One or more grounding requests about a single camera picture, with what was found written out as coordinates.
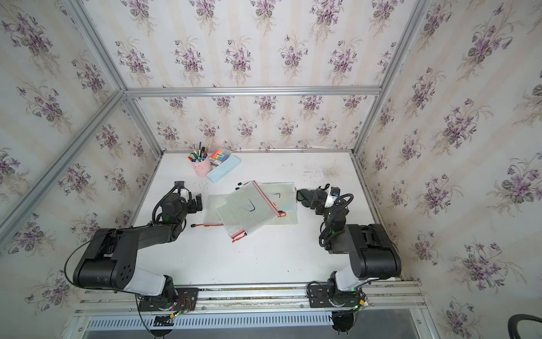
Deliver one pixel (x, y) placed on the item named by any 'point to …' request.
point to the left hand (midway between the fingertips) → (190, 196)
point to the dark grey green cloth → (306, 198)
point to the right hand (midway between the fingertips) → (330, 193)
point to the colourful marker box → (219, 156)
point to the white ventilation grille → (315, 320)
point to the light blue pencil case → (223, 168)
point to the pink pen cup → (203, 168)
